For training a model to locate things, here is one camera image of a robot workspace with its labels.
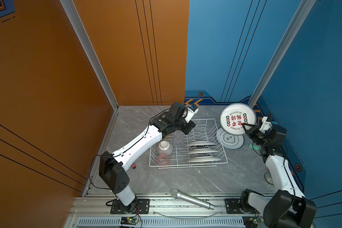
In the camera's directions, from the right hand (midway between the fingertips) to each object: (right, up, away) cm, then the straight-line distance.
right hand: (241, 124), depth 80 cm
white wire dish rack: (-20, -16, +13) cm, 29 cm away
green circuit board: (-61, -48, -9) cm, 78 cm away
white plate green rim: (0, -12, +20) cm, 23 cm away
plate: (-3, +5, +3) cm, 7 cm away
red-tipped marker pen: (-63, -26, +7) cm, 69 cm away
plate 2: (-23, -11, 0) cm, 25 cm away
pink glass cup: (-44, -20, -1) cm, 48 cm away
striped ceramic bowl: (-44, -15, +8) cm, 47 cm away
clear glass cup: (-35, -11, +17) cm, 41 cm away
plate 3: (-24, -15, -2) cm, 28 cm away
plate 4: (-22, -19, -4) cm, 29 cm away
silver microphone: (-37, -37, -5) cm, 52 cm away
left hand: (-28, +2, -3) cm, 28 cm away
